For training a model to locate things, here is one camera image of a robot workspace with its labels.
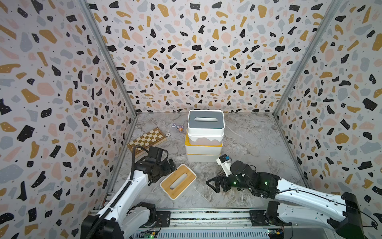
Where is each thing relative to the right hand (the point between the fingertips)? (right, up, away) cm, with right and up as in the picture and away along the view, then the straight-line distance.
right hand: (212, 181), depth 70 cm
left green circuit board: (-30, -25, 0) cm, 39 cm away
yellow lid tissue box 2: (-19, -6, +15) cm, 25 cm away
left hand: (-21, +2, +12) cm, 25 cm away
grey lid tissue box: (-3, +27, +3) cm, 28 cm away
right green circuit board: (+31, -26, +2) cm, 40 cm away
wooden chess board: (-41, +17, +33) cm, 55 cm away
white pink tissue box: (0, +19, +6) cm, 20 cm away
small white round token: (-30, +20, +39) cm, 53 cm away
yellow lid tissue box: (-5, +13, +12) cm, 19 cm away
